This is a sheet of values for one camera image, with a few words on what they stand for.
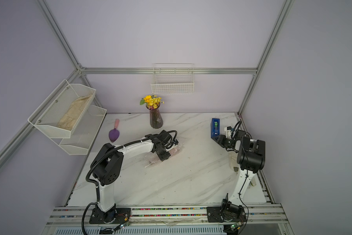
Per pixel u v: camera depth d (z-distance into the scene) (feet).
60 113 2.55
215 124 3.44
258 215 2.45
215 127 3.42
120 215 2.41
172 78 3.08
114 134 3.44
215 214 2.40
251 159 1.83
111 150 1.74
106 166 1.65
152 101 3.05
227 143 3.03
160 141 2.34
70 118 2.51
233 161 3.08
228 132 3.15
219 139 3.12
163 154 2.75
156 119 3.42
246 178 1.91
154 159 2.76
